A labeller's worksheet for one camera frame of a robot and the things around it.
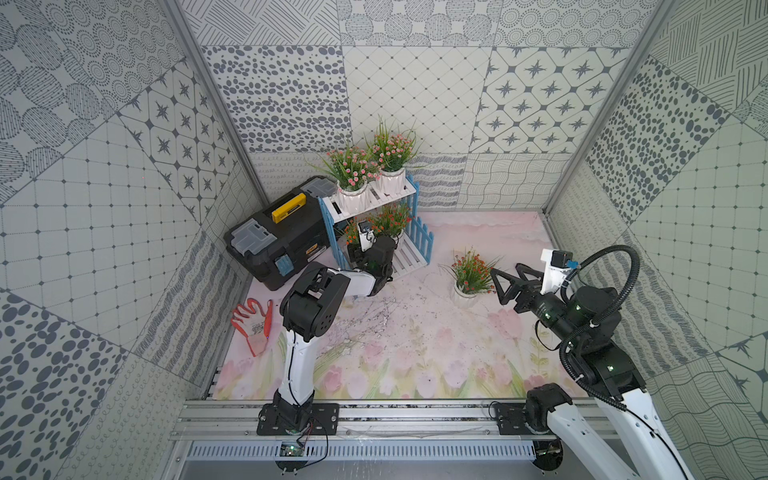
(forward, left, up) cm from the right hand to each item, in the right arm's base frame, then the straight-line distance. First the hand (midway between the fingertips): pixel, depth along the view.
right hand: (503, 273), depth 68 cm
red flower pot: (+28, +27, -11) cm, 41 cm away
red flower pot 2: (+10, +2, -17) cm, 20 cm away
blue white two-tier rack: (+28, +20, -27) cm, 44 cm away
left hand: (+25, +33, -17) cm, 45 cm away
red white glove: (0, +69, -28) cm, 74 cm away
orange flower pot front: (+20, +39, -8) cm, 44 cm away
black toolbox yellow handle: (+23, +60, -12) cm, 65 cm away
